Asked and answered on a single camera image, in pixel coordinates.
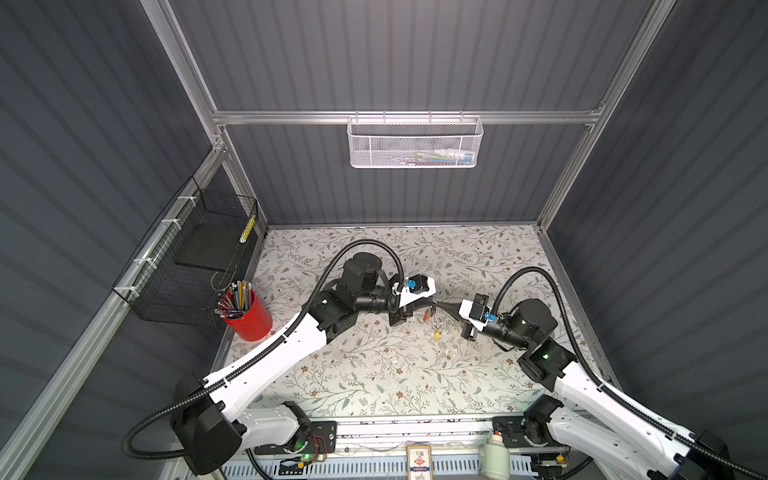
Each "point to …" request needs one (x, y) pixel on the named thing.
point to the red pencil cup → (245, 313)
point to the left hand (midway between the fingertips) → (431, 295)
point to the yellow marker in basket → (247, 229)
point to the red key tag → (426, 317)
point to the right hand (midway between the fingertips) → (444, 304)
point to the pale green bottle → (494, 459)
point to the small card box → (419, 462)
